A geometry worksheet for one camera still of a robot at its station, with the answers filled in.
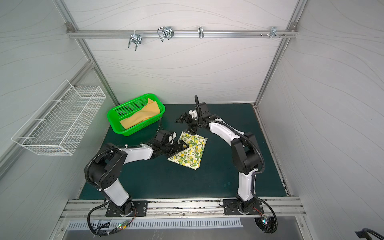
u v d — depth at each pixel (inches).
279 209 29.4
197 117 28.9
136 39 31.4
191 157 35.0
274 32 30.1
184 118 31.5
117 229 26.4
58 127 26.6
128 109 43.8
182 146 32.5
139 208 29.0
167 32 30.1
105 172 18.3
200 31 28.3
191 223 27.7
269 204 28.1
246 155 19.8
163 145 29.6
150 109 44.8
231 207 28.8
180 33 31.1
